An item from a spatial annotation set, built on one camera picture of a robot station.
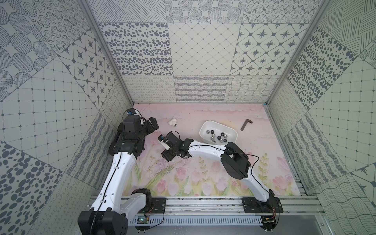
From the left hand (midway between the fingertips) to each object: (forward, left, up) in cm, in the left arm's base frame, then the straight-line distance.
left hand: (146, 119), depth 77 cm
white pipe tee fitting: (+16, -10, -23) cm, 30 cm away
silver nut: (+12, -35, -27) cm, 46 cm away
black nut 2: (+7, -42, -27) cm, 51 cm away
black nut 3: (+4, -46, -26) cm, 53 cm away
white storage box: (+13, -43, -26) cm, 52 cm away
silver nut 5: (+4, -44, -27) cm, 51 cm away
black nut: (+12, -38, -27) cm, 48 cm away
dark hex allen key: (+19, -63, -27) cm, 72 cm away
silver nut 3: (+8, -39, -27) cm, 48 cm away
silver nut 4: (+3, -39, -26) cm, 47 cm away
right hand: (-7, -9, -24) cm, 27 cm away
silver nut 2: (+8, -47, -27) cm, 55 cm away
